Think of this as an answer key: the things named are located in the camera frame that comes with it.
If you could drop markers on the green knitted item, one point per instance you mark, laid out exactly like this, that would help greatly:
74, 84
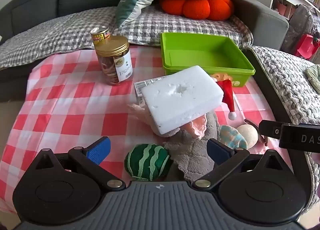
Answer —
313, 76

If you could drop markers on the grey backpack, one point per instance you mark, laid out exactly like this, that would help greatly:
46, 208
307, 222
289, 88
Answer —
303, 17

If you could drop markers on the red bag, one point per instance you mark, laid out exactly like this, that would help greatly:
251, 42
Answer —
306, 45

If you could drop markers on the grey towel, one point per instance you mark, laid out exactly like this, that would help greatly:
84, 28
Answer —
190, 150

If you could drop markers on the striped blue sock ball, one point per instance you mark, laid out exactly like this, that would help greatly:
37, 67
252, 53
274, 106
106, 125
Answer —
231, 136

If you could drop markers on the milk carton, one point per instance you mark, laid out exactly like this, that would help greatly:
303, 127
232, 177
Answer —
140, 87

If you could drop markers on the red checked tablecloth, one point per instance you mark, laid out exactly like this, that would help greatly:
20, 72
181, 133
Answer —
62, 110

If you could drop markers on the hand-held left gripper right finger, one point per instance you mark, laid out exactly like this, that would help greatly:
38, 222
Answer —
218, 153

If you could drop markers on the tin can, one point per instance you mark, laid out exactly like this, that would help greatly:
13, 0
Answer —
98, 35

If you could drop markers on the green plastic box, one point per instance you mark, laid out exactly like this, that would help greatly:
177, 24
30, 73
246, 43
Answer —
200, 45

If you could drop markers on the white foam block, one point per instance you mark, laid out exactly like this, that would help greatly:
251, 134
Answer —
180, 105

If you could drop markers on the grey checked blanket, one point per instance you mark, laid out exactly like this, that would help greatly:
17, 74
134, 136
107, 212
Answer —
62, 32

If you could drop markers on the cream soft ball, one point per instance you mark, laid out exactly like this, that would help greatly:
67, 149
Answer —
248, 133

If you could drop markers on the pink towel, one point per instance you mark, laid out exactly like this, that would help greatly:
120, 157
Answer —
195, 127

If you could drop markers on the gold lid snack jar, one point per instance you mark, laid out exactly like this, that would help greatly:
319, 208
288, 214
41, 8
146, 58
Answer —
115, 62

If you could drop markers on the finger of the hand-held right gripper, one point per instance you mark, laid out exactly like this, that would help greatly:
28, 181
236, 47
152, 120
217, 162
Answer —
271, 129

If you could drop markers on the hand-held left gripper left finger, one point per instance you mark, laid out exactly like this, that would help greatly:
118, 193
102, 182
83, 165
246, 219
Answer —
98, 151

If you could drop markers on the orange pumpkin cushion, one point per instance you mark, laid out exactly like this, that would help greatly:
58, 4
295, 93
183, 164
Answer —
197, 7

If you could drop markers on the small red santa hat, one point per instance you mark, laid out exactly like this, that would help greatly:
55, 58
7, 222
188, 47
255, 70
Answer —
227, 92

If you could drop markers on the watermelon plush ball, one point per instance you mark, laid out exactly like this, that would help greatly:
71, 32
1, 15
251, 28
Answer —
147, 161

